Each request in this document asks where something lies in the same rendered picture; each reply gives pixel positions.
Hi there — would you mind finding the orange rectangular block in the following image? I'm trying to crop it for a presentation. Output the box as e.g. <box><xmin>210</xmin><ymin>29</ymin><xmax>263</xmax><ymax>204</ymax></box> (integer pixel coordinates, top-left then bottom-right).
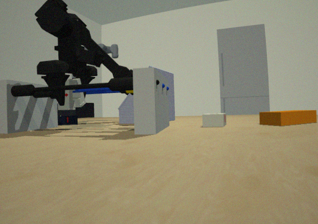
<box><xmin>259</xmin><ymin>110</ymin><xmax>317</xmax><ymax>126</ymax></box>

